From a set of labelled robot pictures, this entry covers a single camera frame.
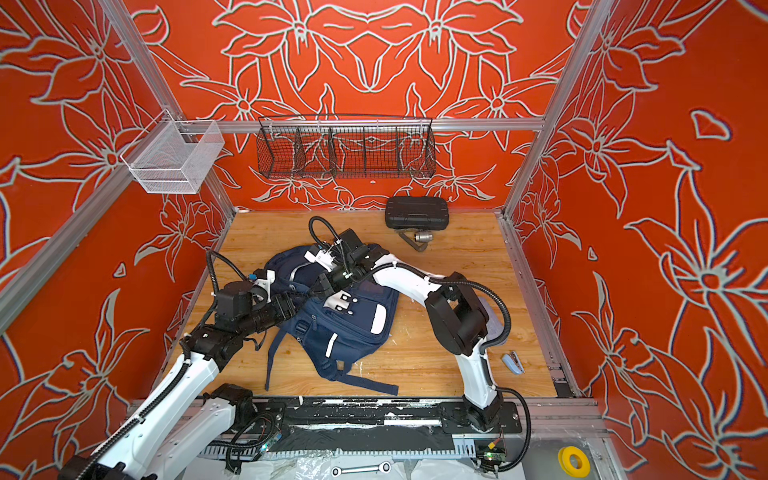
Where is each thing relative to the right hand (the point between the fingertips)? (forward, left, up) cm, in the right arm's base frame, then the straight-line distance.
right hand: (305, 294), depth 78 cm
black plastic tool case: (+38, -34, -8) cm, 52 cm away
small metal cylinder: (+30, -36, -13) cm, 49 cm away
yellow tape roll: (-36, -62, -16) cm, 73 cm away
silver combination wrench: (-37, -21, -16) cm, 45 cm away
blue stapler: (-14, -56, -14) cm, 60 cm away
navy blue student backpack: (-6, -8, -7) cm, 12 cm away
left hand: (-1, 0, 0) cm, 2 cm away
